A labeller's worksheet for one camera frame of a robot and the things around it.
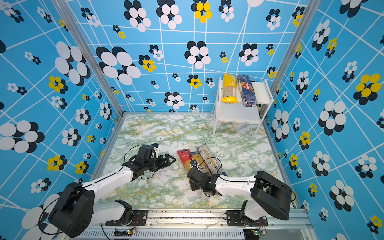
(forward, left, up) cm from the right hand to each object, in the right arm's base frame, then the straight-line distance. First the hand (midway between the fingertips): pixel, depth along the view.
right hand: (193, 179), depth 86 cm
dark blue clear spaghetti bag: (+14, -1, +3) cm, 14 cm away
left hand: (+8, +12, +7) cm, 16 cm away
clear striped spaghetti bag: (+8, -11, +2) cm, 14 cm away
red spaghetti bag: (+12, +5, +3) cm, 14 cm away
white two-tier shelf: (+42, -27, +13) cm, 51 cm away
